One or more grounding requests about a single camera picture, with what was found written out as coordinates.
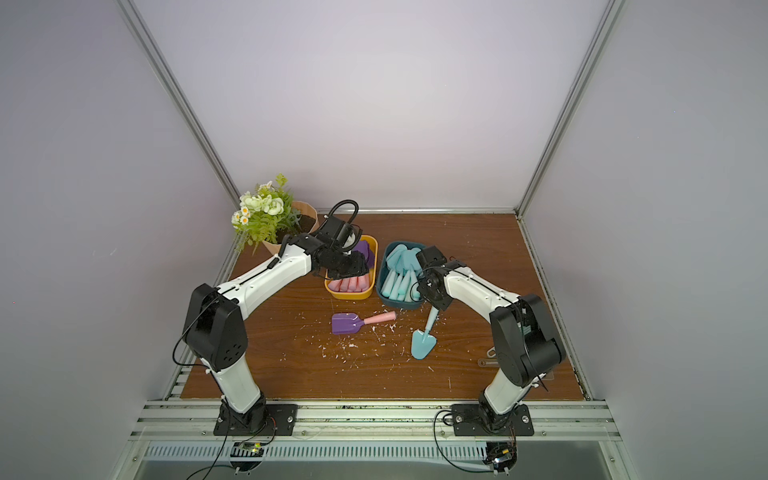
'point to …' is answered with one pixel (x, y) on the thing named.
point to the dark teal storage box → (383, 269)
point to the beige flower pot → (307, 224)
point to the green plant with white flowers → (268, 215)
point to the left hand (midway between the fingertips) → (367, 269)
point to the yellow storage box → (358, 296)
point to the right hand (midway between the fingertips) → (429, 284)
